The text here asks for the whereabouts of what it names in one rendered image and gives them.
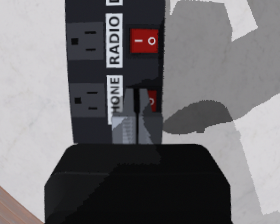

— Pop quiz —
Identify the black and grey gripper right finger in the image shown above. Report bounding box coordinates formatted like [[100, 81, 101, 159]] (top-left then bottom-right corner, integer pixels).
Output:
[[136, 88, 163, 144]]

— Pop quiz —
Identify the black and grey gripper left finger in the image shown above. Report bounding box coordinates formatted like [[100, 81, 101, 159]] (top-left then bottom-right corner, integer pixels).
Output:
[[111, 88, 137, 144]]

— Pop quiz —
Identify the black power strip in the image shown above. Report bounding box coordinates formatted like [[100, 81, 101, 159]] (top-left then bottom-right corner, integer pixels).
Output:
[[65, 0, 165, 144]]

